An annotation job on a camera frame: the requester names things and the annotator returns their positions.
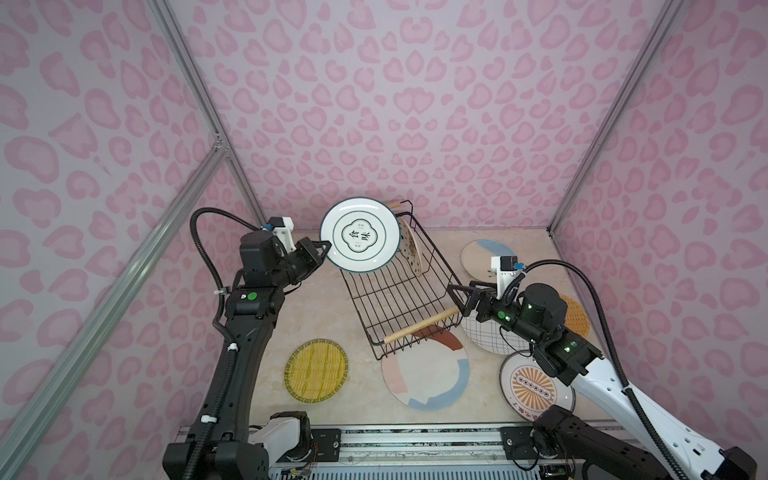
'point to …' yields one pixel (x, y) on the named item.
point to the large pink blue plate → (427, 369)
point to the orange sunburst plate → (527, 389)
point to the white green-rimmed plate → (364, 233)
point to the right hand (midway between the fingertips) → (459, 286)
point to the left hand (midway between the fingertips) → (332, 238)
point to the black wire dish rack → (409, 299)
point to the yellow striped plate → (316, 370)
